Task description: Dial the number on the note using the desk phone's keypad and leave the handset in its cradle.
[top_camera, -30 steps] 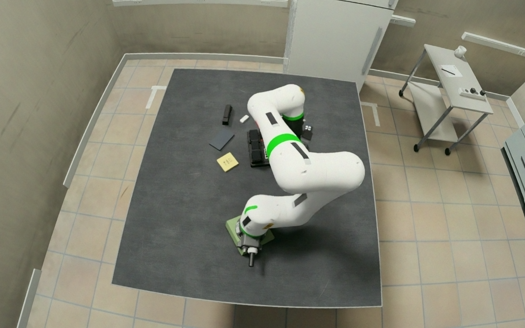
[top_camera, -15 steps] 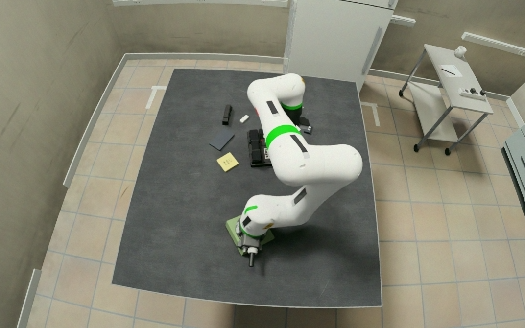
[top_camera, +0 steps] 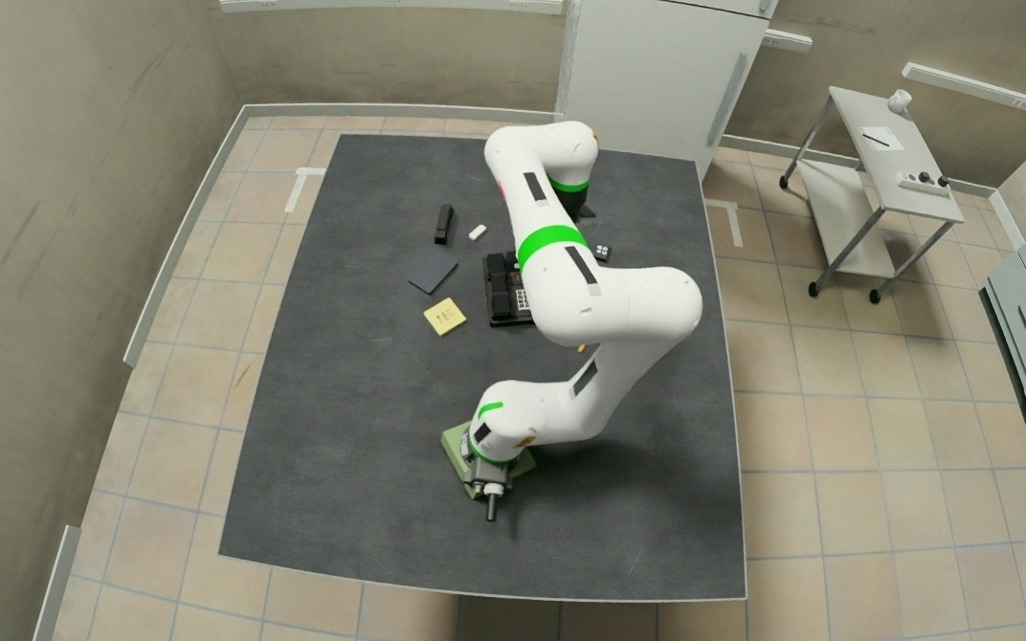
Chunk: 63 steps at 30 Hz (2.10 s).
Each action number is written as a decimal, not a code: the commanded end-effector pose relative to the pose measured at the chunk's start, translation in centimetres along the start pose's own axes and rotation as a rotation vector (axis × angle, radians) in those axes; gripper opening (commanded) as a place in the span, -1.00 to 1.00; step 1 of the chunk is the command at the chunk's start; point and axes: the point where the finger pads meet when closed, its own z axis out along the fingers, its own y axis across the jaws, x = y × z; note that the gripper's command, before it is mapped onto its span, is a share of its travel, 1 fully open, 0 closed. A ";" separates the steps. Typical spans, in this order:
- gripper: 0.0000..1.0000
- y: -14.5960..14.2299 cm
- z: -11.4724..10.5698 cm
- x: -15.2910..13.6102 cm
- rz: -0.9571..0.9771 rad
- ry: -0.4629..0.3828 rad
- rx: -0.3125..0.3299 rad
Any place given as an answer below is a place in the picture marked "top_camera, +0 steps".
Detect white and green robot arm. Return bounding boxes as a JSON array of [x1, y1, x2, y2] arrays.
[[459, 121, 703, 522]]

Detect yellow sticky note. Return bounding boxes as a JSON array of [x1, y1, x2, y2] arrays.
[[424, 298, 466, 337]]

